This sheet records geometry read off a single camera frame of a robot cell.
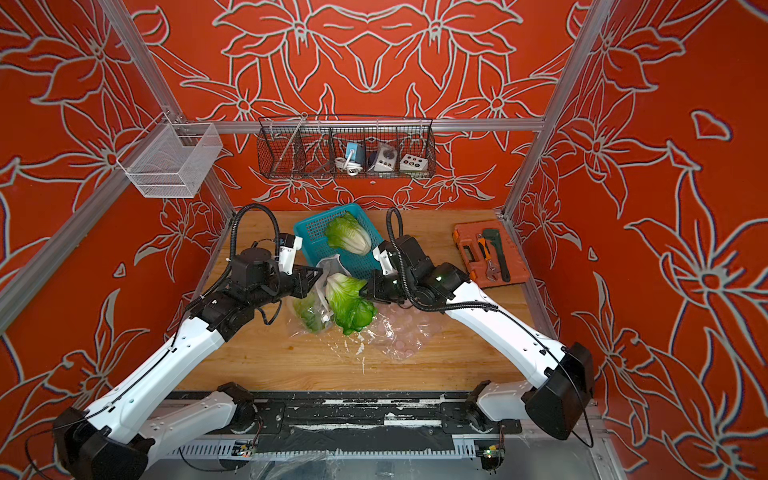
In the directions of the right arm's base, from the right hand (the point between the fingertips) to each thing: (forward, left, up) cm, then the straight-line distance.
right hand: (352, 294), depth 69 cm
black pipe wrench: (+35, -45, -18) cm, 60 cm away
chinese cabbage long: (+1, +12, -12) cm, 18 cm away
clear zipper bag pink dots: (+1, -11, -24) cm, 27 cm away
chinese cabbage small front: (-3, 0, -2) cm, 4 cm away
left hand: (+7, +8, 0) cm, 11 cm away
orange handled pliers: (+29, -41, -18) cm, 54 cm away
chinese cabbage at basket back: (+34, +7, -16) cm, 39 cm away
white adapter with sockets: (+44, -7, +7) cm, 46 cm away
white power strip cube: (+45, -16, +5) cm, 48 cm away
